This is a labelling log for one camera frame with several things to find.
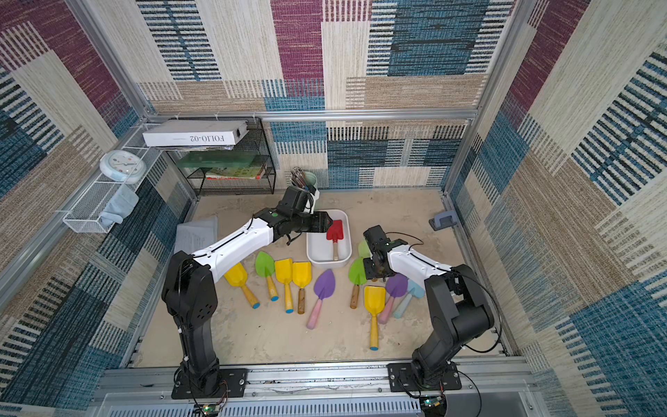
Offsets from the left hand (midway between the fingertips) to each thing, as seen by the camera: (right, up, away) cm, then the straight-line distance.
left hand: (326, 220), depth 89 cm
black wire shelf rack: (-25, +29, +5) cm, 39 cm away
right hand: (+17, -17, +4) cm, 25 cm away
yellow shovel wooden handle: (-9, -21, +5) cm, 23 cm away
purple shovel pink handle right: (+24, -23, +3) cm, 34 cm away
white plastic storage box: (-3, -11, +11) cm, 16 cm away
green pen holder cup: (-7, +16, +19) cm, 27 cm away
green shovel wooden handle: (+11, -20, +5) cm, 23 cm away
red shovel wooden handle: (+3, -5, +16) cm, 17 cm away
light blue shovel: (+31, -24, +2) cm, 39 cm away
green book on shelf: (-38, +21, +3) cm, 44 cm away
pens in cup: (-11, +17, +13) cm, 24 cm away
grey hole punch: (+47, 0, +18) cm, 51 cm away
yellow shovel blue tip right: (+16, -27, -1) cm, 31 cm away
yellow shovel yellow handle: (-15, -20, +5) cm, 25 cm away
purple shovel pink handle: (-1, -23, +3) cm, 23 cm away
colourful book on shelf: (-35, +17, +10) cm, 40 cm away
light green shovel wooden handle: (+14, -12, +12) cm, 22 cm away
